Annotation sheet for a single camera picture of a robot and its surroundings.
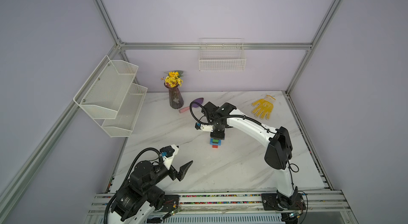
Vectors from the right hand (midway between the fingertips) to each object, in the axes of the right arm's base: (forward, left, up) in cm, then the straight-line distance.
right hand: (218, 134), depth 86 cm
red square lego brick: (-3, +2, -10) cm, 11 cm away
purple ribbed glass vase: (+28, +27, 0) cm, 39 cm away
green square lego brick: (-3, +2, -3) cm, 5 cm away
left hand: (-16, +17, +9) cm, 25 cm away
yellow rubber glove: (+27, -34, -10) cm, 45 cm away
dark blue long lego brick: (-2, +4, -5) cm, 7 cm away
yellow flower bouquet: (+29, +26, +15) cm, 42 cm away
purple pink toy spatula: (+34, +12, -9) cm, 37 cm away
